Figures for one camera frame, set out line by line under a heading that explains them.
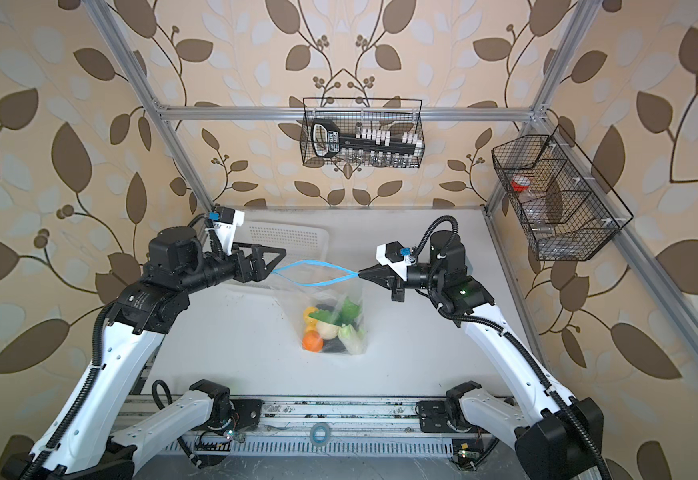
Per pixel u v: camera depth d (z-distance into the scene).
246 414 0.74
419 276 0.60
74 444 0.37
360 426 0.74
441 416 0.73
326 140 0.85
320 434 0.72
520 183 0.81
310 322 0.79
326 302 0.86
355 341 0.80
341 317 0.74
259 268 0.56
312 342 0.77
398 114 0.91
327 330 0.77
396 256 0.54
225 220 0.55
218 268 0.53
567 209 0.73
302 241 1.05
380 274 0.62
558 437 0.37
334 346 0.79
